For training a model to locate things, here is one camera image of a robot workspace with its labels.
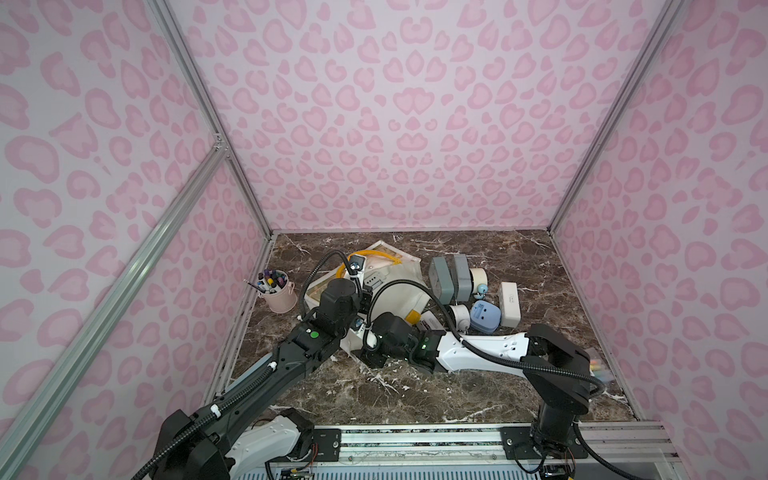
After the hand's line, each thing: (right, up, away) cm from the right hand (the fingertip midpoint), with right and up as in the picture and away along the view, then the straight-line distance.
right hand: (361, 340), depth 82 cm
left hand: (+1, +18, -4) cm, 18 cm away
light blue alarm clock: (+37, +4, +11) cm, 39 cm away
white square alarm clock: (+45, +8, +11) cm, 47 cm away
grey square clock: (+24, +15, +12) cm, 30 cm away
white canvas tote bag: (+5, +21, -3) cm, 22 cm away
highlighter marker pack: (+67, -9, +2) cm, 68 cm away
